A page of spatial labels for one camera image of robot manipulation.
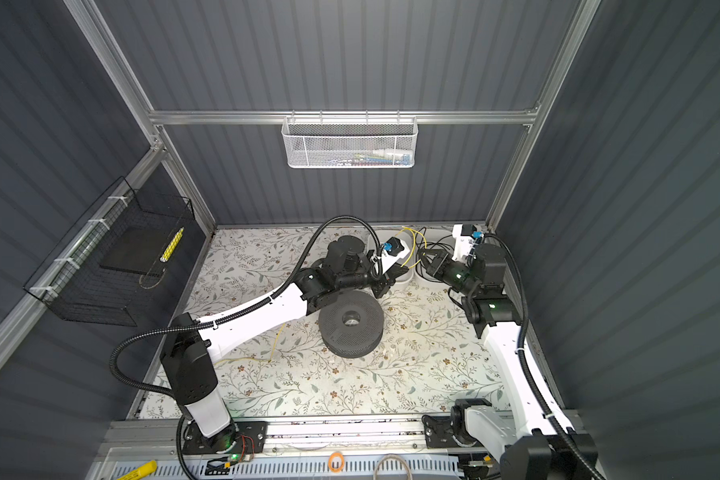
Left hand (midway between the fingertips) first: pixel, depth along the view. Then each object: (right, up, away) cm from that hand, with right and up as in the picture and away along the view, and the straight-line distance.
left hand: (407, 266), depth 73 cm
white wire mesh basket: (-17, +50, +51) cm, 73 cm away
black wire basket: (-74, -3, -9) cm, 74 cm away
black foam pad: (-69, +4, +3) cm, 69 cm away
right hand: (+4, +3, 0) cm, 5 cm away
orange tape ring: (-19, -47, -2) cm, 51 cm away
